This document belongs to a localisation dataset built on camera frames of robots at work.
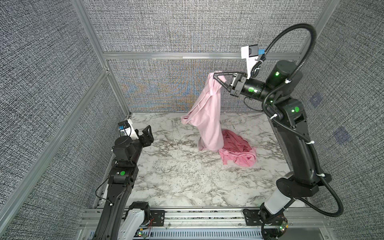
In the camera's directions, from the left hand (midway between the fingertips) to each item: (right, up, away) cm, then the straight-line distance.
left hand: (145, 127), depth 70 cm
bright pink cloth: (+55, -19, +21) cm, 62 cm away
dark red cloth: (+47, -9, +20) cm, 52 cm away
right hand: (+29, +17, -22) cm, 40 cm away
